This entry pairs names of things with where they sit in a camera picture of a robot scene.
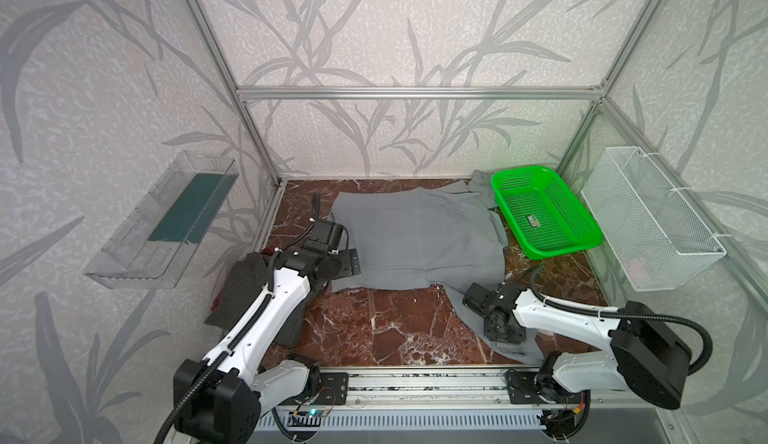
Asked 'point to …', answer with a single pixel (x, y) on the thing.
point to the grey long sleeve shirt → (442, 237)
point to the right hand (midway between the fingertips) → (495, 326)
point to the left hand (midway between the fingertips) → (349, 256)
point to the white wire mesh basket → (657, 238)
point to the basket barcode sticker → (533, 220)
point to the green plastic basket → (541, 212)
